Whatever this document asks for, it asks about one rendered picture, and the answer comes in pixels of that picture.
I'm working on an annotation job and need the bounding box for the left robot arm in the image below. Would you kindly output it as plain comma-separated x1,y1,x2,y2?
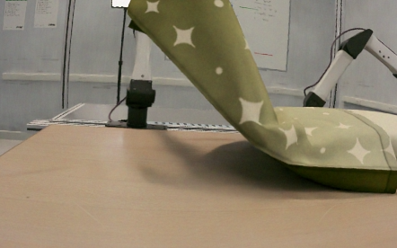
303,29,397,108

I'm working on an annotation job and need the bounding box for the grey aluminium extrusion rail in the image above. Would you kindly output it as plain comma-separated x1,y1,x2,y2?
27,120,239,134

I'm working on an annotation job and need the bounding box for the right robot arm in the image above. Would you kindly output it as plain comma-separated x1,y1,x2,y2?
105,30,168,130

